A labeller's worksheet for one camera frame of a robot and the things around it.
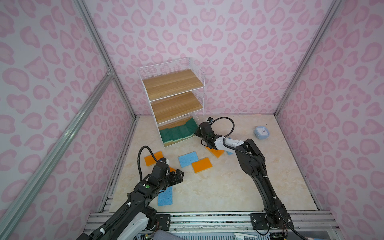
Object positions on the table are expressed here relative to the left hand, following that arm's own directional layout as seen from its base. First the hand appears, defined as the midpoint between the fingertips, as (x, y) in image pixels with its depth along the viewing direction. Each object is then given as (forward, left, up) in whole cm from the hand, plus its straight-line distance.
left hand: (179, 173), depth 82 cm
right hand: (+34, -11, -1) cm, 36 cm away
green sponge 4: (+32, +3, -5) cm, 33 cm away
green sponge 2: (+32, -2, -5) cm, 33 cm away
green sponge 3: (+37, -6, -6) cm, 38 cm away
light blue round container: (+31, -56, -6) cm, 65 cm away
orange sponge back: (+16, -23, -6) cm, 29 cm away
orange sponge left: (-1, +3, +8) cm, 9 cm away
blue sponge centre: (+12, -4, -7) cm, 15 cm away
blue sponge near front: (-11, +7, -6) cm, 14 cm away
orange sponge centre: (+8, -13, -8) cm, 17 cm away
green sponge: (+30, +11, -4) cm, 32 cm away
